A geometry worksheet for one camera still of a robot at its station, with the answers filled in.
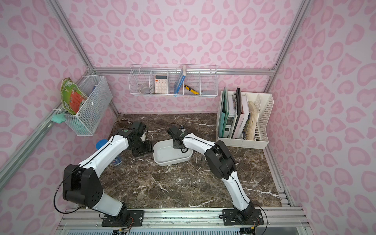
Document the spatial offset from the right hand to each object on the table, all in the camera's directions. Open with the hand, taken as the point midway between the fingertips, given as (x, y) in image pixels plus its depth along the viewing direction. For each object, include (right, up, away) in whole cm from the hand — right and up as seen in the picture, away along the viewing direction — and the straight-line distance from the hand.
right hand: (178, 143), depth 99 cm
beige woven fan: (+46, +8, -6) cm, 47 cm away
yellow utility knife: (+7, +37, -1) cm, 37 cm away
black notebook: (+36, +24, -14) cm, 45 cm away
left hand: (-16, -2, -12) cm, 20 cm away
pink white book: (+38, +16, -16) cm, 45 cm away
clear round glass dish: (-22, +36, -3) cm, 42 cm away
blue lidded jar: (-42, +2, -15) cm, 45 cm away
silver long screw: (+12, -10, -4) cm, 16 cm away
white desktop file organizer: (+59, +27, +1) cm, 65 cm away
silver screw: (+14, -9, -4) cm, 18 cm away
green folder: (+26, +19, -20) cm, 38 cm away
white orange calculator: (-11, +39, -3) cm, 41 cm away
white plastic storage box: (-9, -7, -2) cm, 11 cm away
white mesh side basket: (-43, +14, -27) cm, 53 cm away
